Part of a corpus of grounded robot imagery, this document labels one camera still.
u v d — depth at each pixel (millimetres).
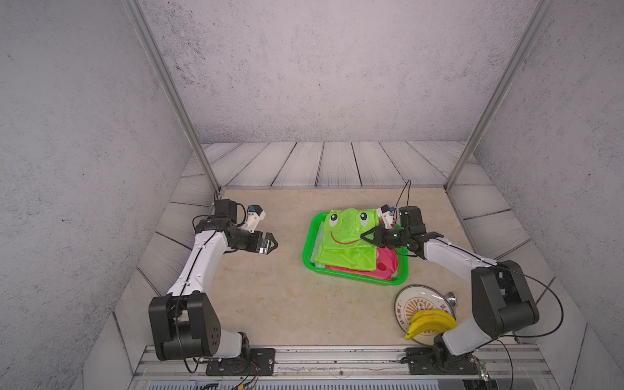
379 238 774
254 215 763
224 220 593
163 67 812
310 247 902
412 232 711
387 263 885
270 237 757
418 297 848
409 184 1237
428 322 741
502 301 450
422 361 727
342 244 883
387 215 832
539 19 713
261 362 729
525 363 745
